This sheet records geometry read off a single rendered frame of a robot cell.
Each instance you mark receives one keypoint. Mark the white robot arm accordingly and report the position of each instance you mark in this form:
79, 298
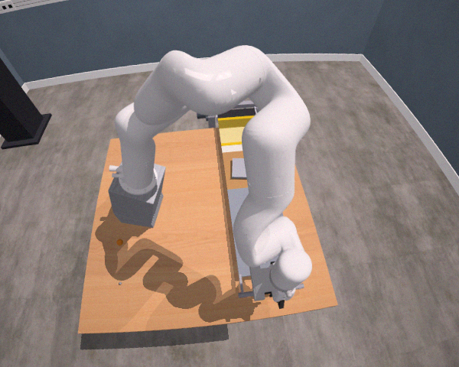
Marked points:
212, 87

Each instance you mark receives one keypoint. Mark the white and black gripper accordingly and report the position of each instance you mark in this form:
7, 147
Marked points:
279, 296

